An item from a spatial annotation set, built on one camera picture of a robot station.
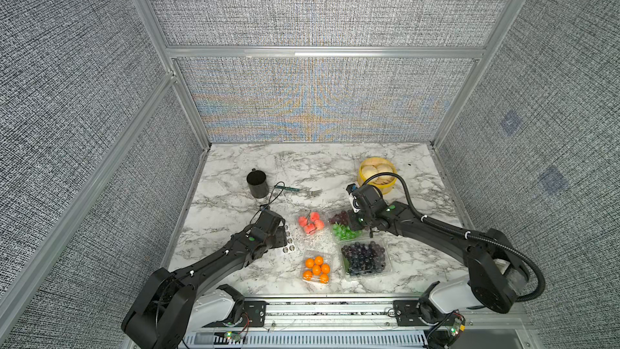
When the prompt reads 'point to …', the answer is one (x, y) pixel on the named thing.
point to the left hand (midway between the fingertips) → (282, 232)
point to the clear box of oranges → (316, 267)
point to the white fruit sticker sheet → (290, 245)
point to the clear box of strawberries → (312, 222)
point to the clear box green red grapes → (338, 224)
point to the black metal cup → (258, 184)
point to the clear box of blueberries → (366, 258)
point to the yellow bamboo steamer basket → (384, 182)
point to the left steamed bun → (367, 170)
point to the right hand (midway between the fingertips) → (349, 211)
